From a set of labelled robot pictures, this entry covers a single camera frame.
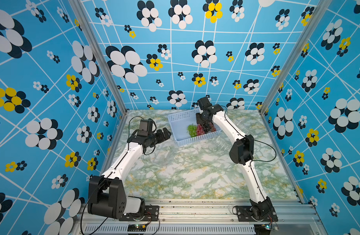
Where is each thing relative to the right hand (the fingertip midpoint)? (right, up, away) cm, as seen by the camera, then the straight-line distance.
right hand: (201, 118), depth 100 cm
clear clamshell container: (+38, -2, +14) cm, 40 cm away
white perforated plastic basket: (-16, -3, +12) cm, 20 cm away
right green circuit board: (+26, -55, -31) cm, 68 cm away
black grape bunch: (+4, -5, +2) cm, 7 cm away
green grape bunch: (-6, -8, +5) cm, 12 cm away
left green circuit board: (-36, -56, -28) cm, 72 cm away
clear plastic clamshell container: (+13, -18, -1) cm, 22 cm away
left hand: (-22, -10, -15) cm, 29 cm away
